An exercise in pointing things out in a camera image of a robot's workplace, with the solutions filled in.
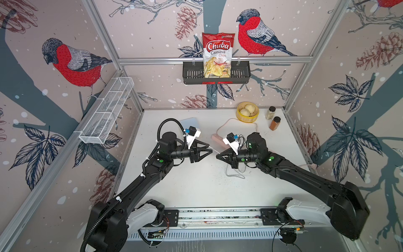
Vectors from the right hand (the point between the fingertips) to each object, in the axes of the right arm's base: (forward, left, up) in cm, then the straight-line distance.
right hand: (218, 156), depth 72 cm
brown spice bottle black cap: (+34, -39, -15) cm, 54 cm away
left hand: (+2, +3, +5) cm, 6 cm away
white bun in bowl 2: (+49, -25, -15) cm, 57 cm away
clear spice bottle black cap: (+43, -39, -14) cm, 59 cm away
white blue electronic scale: (+35, +18, -17) cm, 43 cm away
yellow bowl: (+42, -27, -17) cm, 53 cm away
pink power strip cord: (+8, -58, -24) cm, 63 cm away
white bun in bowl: (+43, -21, -15) cm, 50 cm away
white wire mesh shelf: (+10, +57, +10) cm, 58 cm away
